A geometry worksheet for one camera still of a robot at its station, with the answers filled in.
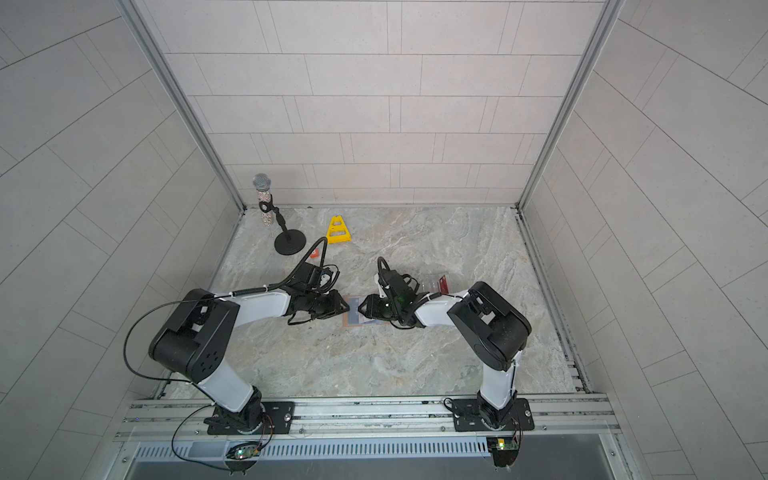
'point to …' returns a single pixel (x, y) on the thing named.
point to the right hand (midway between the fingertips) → (362, 313)
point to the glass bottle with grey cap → (262, 183)
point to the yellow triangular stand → (337, 231)
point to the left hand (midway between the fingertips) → (355, 305)
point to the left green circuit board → (244, 452)
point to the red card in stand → (444, 289)
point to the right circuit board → (504, 450)
